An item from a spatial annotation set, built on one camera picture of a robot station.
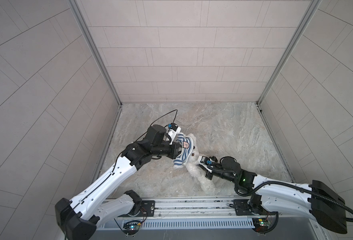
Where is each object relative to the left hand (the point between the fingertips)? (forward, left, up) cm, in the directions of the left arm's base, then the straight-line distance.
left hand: (188, 150), depth 67 cm
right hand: (-2, -4, -10) cm, 11 cm away
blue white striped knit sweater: (+2, 0, +3) cm, 3 cm away
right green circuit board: (-26, -34, -23) cm, 48 cm away
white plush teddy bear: (-7, -5, -9) cm, 12 cm away
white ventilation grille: (-26, +2, -22) cm, 34 cm away
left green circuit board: (-27, +25, -20) cm, 42 cm away
